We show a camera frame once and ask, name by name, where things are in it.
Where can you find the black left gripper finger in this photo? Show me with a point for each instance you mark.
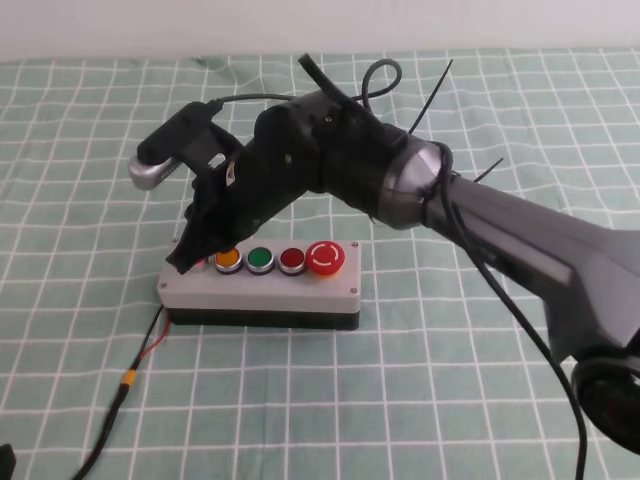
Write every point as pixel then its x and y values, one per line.
pixel 7 462

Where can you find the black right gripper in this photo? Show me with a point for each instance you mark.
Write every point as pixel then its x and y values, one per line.
pixel 308 144

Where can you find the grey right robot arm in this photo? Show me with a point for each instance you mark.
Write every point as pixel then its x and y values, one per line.
pixel 586 275

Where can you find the yellow push button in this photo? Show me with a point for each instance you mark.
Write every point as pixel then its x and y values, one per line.
pixel 228 262

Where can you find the green push button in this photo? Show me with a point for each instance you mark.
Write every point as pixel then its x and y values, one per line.
pixel 260 261

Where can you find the dark red push button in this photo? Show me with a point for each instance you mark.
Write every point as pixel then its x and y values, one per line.
pixel 291 261

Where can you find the red emergency stop button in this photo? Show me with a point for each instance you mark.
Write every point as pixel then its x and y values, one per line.
pixel 324 258

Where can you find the cyan checkered tablecloth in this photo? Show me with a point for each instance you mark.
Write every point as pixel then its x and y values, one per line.
pixel 438 382

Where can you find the grey black button switch box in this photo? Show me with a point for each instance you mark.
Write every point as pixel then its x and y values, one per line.
pixel 203 296

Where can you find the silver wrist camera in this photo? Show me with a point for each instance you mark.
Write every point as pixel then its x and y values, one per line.
pixel 189 137

